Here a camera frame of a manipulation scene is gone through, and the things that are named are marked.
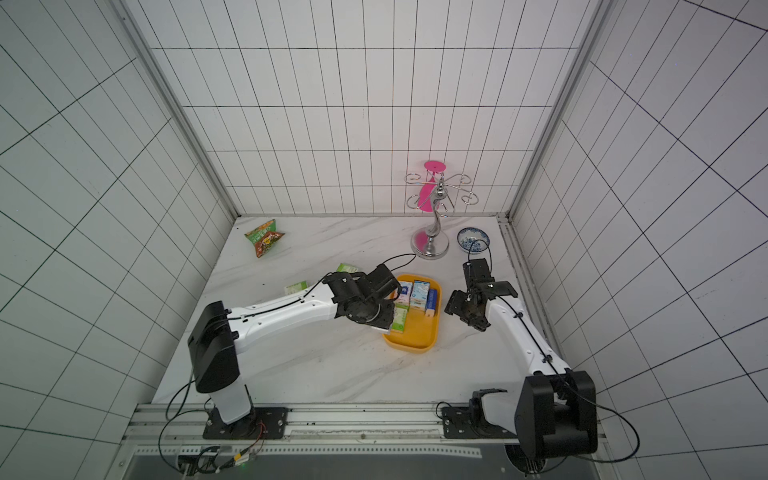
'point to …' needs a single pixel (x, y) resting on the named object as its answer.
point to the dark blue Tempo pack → (431, 303)
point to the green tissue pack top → (343, 267)
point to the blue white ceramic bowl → (469, 234)
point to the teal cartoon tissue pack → (419, 295)
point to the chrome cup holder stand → (432, 242)
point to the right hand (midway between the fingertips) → (449, 309)
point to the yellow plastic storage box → (421, 333)
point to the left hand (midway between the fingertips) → (379, 324)
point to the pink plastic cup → (425, 196)
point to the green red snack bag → (264, 237)
